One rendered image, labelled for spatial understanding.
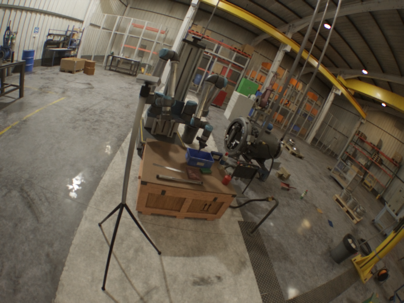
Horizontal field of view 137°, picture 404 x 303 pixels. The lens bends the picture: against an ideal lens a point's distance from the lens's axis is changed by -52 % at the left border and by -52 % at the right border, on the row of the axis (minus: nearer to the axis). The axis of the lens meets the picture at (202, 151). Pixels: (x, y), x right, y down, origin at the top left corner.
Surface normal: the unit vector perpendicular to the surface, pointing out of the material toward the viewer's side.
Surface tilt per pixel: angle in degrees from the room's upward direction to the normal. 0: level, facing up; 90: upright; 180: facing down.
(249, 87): 90
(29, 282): 0
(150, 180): 0
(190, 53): 90
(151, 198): 90
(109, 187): 0
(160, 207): 90
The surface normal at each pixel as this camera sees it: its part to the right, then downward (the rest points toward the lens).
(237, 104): 0.11, 0.50
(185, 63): 0.33, 0.55
